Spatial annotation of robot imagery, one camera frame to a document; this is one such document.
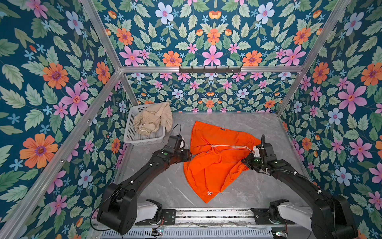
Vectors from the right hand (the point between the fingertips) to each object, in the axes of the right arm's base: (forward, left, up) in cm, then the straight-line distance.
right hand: (240, 159), depth 85 cm
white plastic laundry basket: (+20, +71, -4) cm, 74 cm away
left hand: (+3, +29, +5) cm, 29 cm away
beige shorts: (+33, +59, 0) cm, 68 cm away
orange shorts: (+5, +13, -5) cm, 15 cm away
